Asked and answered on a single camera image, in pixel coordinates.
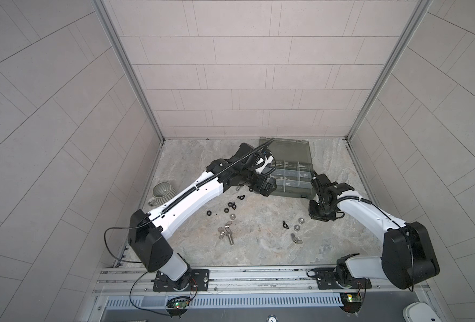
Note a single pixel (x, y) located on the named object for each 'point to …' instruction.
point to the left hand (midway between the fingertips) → (273, 181)
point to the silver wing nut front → (296, 240)
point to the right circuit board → (351, 302)
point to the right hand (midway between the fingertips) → (310, 216)
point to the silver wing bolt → (226, 231)
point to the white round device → (419, 312)
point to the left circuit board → (178, 304)
